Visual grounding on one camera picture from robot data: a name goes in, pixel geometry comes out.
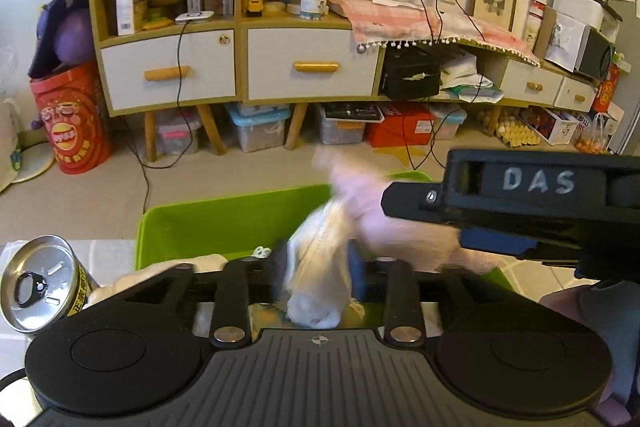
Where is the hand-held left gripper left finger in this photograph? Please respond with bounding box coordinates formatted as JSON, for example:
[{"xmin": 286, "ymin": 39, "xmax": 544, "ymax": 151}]
[{"xmin": 97, "ymin": 241, "xmax": 292, "ymax": 350}]

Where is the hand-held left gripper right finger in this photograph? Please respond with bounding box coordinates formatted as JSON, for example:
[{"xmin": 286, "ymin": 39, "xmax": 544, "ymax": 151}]
[{"xmin": 346, "ymin": 241, "xmax": 546, "ymax": 350}]

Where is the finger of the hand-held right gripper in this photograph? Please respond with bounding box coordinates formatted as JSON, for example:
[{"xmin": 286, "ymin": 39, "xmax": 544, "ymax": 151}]
[
  {"xmin": 381, "ymin": 181, "xmax": 461, "ymax": 228},
  {"xmin": 460, "ymin": 229, "xmax": 601, "ymax": 267}
]

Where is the pink bear plush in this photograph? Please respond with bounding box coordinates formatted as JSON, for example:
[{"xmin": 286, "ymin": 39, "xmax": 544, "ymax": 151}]
[{"xmin": 312, "ymin": 144, "xmax": 503, "ymax": 275}]

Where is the green plastic bin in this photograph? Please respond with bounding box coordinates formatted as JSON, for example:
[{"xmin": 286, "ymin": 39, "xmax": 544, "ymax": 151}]
[{"xmin": 135, "ymin": 171, "xmax": 517, "ymax": 328}]

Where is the person's right forearm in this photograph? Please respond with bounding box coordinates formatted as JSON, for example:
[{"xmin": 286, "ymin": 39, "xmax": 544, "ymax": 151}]
[{"xmin": 539, "ymin": 279, "xmax": 640, "ymax": 427}]

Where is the bag of orange fruit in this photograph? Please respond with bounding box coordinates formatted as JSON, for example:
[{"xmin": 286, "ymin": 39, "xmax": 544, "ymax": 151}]
[{"xmin": 575, "ymin": 114, "xmax": 613, "ymax": 155}]

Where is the red storage box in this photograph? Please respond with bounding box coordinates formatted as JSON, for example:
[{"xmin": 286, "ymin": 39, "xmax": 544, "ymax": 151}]
[{"xmin": 367, "ymin": 104, "xmax": 436, "ymax": 148}]

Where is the clear box with blue lid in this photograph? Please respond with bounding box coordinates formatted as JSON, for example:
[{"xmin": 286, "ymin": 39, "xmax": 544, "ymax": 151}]
[
  {"xmin": 430, "ymin": 104, "xmax": 468, "ymax": 140},
  {"xmin": 225, "ymin": 103, "xmax": 292, "ymax": 152}
]

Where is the white printed box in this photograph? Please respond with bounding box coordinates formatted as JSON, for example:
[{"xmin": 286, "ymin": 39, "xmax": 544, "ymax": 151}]
[{"xmin": 517, "ymin": 106, "xmax": 581, "ymax": 145}]

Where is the yellow bottle pack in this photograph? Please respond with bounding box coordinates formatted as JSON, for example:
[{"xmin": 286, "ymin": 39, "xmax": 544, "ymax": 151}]
[{"xmin": 477, "ymin": 107, "xmax": 541, "ymax": 148}]

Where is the red printed box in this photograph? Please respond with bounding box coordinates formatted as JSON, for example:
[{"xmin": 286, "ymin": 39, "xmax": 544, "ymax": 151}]
[{"xmin": 592, "ymin": 62, "xmax": 626, "ymax": 115}]

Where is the black box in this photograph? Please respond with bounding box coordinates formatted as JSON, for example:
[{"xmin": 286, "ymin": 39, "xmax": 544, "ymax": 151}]
[{"xmin": 380, "ymin": 47, "xmax": 443, "ymax": 100}]

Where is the white and green cloth pile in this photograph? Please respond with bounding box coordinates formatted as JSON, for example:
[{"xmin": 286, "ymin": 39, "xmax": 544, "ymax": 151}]
[{"xmin": 440, "ymin": 54, "xmax": 506, "ymax": 104}]

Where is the low wooden drawer cabinet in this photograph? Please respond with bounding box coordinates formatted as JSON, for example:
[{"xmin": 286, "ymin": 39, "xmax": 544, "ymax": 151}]
[{"xmin": 380, "ymin": 42, "xmax": 601, "ymax": 112}]

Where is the black appliance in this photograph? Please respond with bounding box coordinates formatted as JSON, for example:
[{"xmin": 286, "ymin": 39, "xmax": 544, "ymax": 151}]
[{"xmin": 572, "ymin": 29, "xmax": 616, "ymax": 80}]

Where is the grey cabinet with paper notes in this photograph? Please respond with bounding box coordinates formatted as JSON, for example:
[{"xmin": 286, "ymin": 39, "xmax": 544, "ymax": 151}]
[{"xmin": 607, "ymin": 0, "xmax": 640, "ymax": 155}]

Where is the wooden cabinet with white drawers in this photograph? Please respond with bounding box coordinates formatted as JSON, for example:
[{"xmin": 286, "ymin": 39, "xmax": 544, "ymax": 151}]
[{"xmin": 87, "ymin": 0, "xmax": 386, "ymax": 162}]

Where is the clear box with pink label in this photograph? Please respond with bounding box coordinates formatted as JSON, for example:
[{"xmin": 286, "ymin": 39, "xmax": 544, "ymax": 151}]
[{"xmin": 155, "ymin": 109, "xmax": 203, "ymax": 155}]

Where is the pink cloth with pompoms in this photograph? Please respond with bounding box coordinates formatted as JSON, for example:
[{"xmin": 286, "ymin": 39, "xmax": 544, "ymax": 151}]
[{"xmin": 327, "ymin": 0, "xmax": 543, "ymax": 68}]

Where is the white bottle with red cap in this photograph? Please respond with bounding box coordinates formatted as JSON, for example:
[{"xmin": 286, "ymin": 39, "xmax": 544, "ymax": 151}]
[{"xmin": 525, "ymin": 0, "xmax": 548, "ymax": 50}]

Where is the white storage box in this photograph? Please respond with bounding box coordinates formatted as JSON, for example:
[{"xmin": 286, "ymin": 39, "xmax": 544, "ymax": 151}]
[{"xmin": 555, "ymin": 0, "xmax": 623, "ymax": 32}]

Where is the tin can with pull tab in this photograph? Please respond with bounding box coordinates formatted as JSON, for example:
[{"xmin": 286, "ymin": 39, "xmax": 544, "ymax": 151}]
[{"xmin": 0, "ymin": 234, "xmax": 98, "ymax": 335}]

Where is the red printed bucket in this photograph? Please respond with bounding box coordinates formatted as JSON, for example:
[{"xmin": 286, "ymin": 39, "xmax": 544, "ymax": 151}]
[{"xmin": 29, "ymin": 62, "xmax": 113, "ymax": 175}]

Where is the round white floor mat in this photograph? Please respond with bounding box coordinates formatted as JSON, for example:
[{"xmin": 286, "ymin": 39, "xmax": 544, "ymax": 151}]
[{"xmin": 10, "ymin": 142, "xmax": 56, "ymax": 184}]

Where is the white carton box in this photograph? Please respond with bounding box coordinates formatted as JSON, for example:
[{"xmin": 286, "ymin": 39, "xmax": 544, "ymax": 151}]
[{"xmin": 116, "ymin": 0, "xmax": 148, "ymax": 36}]

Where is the purple plush toy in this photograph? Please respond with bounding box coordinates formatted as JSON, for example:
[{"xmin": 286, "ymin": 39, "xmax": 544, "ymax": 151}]
[{"xmin": 27, "ymin": 0, "xmax": 96, "ymax": 80}]

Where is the clear box with orange handle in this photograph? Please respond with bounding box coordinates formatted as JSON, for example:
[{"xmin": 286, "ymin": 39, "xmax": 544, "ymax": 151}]
[{"xmin": 315, "ymin": 103, "xmax": 383, "ymax": 146}]

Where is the black cable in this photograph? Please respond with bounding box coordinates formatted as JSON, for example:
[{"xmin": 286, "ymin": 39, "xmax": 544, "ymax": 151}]
[{"xmin": 142, "ymin": 19, "xmax": 191, "ymax": 218}]

